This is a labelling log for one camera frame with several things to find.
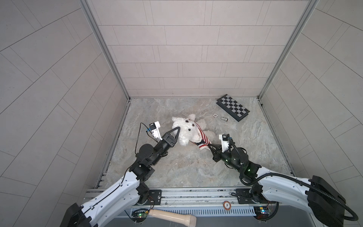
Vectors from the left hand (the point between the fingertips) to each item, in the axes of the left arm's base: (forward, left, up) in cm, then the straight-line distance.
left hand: (183, 129), depth 65 cm
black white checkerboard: (+34, -36, -26) cm, 56 cm away
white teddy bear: (0, -3, -1) cm, 3 cm away
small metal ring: (+29, -22, -29) cm, 47 cm away
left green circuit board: (-31, +20, -26) cm, 45 cm away
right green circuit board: (-30, -39, -28) cm, 56 cm away
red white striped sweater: (-2, -10, -11) cm, 15 cm away
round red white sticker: (-27, -22, -28) cm, 44 cm away
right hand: (-2, -13, -17) cm, 21 cm away
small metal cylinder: (+25, -29, -28) cm, 47 cm away
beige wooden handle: (-33, -3, -24) cm, 41 cm away
